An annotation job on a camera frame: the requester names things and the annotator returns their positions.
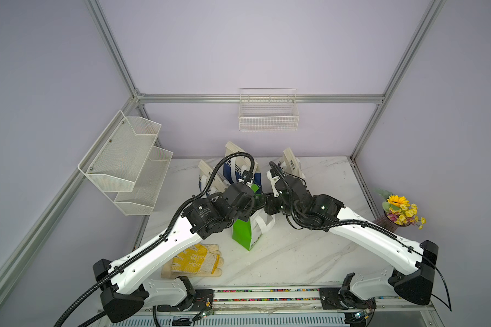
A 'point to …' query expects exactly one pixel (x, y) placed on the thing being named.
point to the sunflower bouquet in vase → (398, 212)
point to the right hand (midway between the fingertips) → (266, 199)
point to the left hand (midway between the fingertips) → (241, 202)
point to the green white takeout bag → (247, 231)
